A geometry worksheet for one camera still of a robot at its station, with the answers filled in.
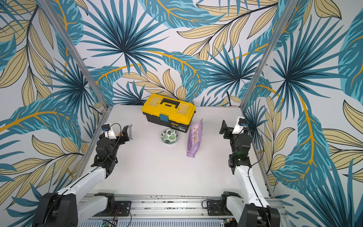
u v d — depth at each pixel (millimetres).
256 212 400
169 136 1005
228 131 692
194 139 832
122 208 733
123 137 761
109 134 702
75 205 433
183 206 753
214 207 734
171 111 949
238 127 671
